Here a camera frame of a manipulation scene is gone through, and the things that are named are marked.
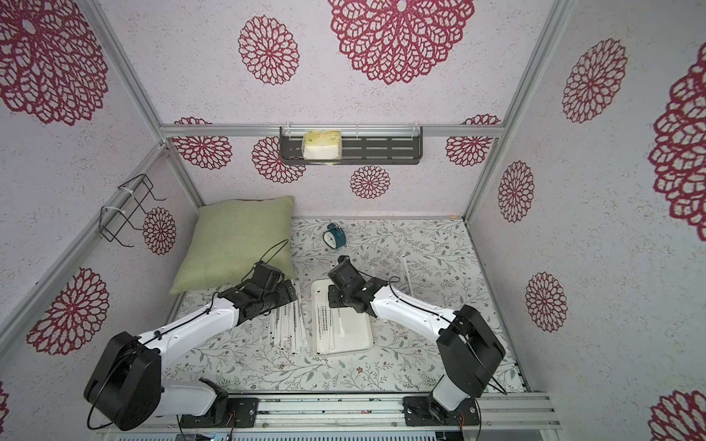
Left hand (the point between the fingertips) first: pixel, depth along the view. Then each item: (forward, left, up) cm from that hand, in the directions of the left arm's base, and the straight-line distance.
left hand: (286, 294), depth 89 cm
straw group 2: (-12, -18, 0) cm, 22 cm away
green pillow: (+20, +22, +5) cm, 30 cm away
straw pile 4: (-6, -10, -6) cm, 13 cm away
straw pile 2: (-8, 0, -8) cm, 11 cm away
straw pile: (-8, +3, -7) cm, 11 cm away
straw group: (-9, -12, -7) cm, 17 cm away
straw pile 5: (-9, -15, -6) cm, 18 cm away
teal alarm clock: (+26, -15, -2) cm, 30 cm away
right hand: (-1, -15, +3) cm, 16 cm away
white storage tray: (-12, -17, -1) cm, 21 cm away
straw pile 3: (-7, -3, -7) cm, 10 cm away
